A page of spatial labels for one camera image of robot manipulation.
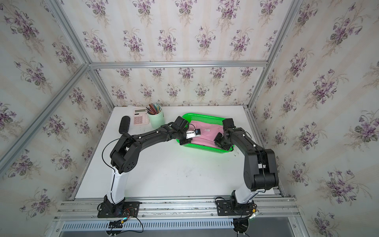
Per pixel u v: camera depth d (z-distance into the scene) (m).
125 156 0.53
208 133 0.96
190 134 0.83
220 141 0.81
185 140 0.86
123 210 0.72
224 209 0.73
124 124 1.07
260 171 0.45
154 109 1.01
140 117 1.11
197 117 1.04
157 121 1.01
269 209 0.74
